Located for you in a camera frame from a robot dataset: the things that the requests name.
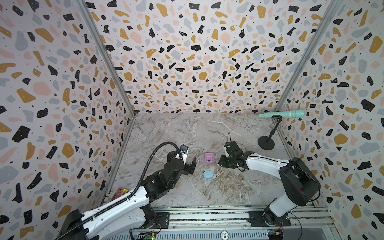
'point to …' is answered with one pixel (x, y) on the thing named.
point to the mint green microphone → (298, 113)
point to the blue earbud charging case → (208, 174)
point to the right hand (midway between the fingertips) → (219, 160)
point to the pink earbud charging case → (209, 157)
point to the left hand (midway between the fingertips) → (189, 153)
